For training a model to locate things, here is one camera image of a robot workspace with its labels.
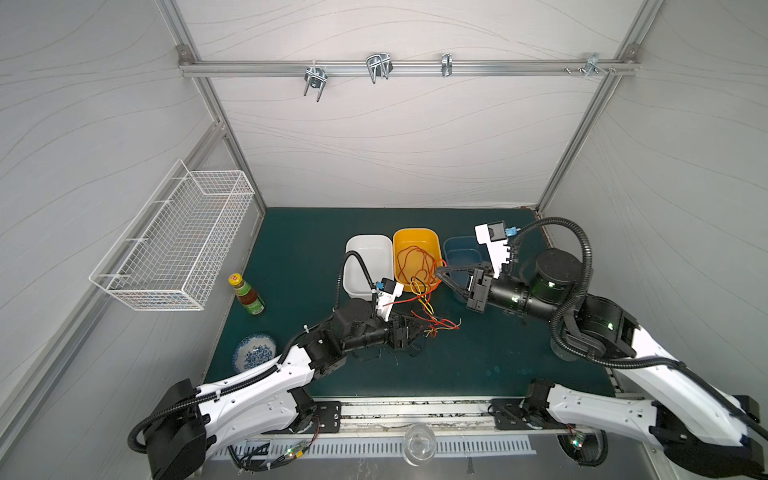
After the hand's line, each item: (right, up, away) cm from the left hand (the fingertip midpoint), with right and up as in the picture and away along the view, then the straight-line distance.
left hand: (427, 321), depth 69 cm
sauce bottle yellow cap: (-49, +4, +14) cm, 51 cm away
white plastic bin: (-14, +14, +32) cm, 38 cm away
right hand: (+1, +15, -16) cm, 22 cm away
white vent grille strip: (-36, -31, +1) cm, 47 cm away
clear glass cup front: (-2, -25, -5) cm, 26 cm away
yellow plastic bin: (+3, +19, +37) cm, 42 cm away
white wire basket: (-60, +16, -1) cm, 62 cm away
